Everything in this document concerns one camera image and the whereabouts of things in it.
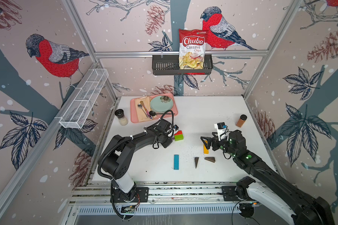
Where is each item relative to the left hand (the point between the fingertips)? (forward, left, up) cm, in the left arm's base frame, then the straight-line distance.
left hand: (170, 137), depth 93 cm
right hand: (-5, -22, +13) cm, 26 cm away
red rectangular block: (+5, -6, -2) cm, 9 cm away
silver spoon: (+30, +26, -2) cm, 40 cm away
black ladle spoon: (+21, +14, -2) cm, 26 cm away
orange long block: (-8, -23, -4) cm, 25 cm away
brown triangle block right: (-14, -25, -1) cm, 29 cm away
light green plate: (+33, +8, -3) cm, 34 cm away
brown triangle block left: (-15, -16, -1) cm, 22 cm away
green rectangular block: (+1, -6, -2) cm, 7 cm away
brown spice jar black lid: (+10, -50, +5) cm, 51 cm away
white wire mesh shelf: (+11, +50, +27) cm, 58 cm away
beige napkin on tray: (+19, +23, -3) cm, 30 cm away
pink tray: (+25, +30, -3) cm, 39 cm away
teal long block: (-16, -4, -3) cm, 16 cm away
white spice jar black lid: (+15, +36, +7) cm, 40 cm away
